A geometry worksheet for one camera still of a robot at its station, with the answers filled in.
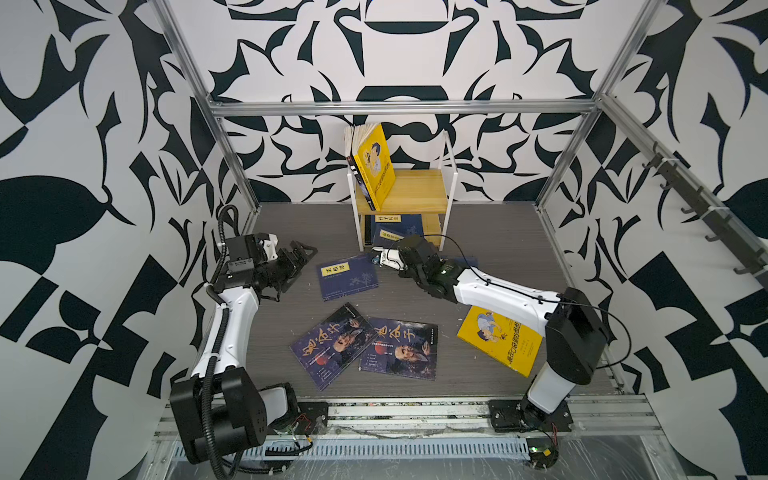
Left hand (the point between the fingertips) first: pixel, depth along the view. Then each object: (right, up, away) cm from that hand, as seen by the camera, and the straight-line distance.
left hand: (308, 255), depth 81 cm
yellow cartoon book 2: (+55, -25, +4) cm, 61 cm away
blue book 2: (+21, +5, +7) cm, 22 cm away
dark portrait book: (+4, -26, +3) cm, 27 cm away
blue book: (+27, +10, +25) cm, 38 cm away
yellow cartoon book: (+17, +26, +2) cm, 31 cm away
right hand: (+27, +4, +3) cm, 27 cm away
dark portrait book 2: (+25, -26, +3) cm, 36 cm away
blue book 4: (+50, -4, +23) cm, 56 cm away
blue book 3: (+8, -8, +19) cm, 22 cm away
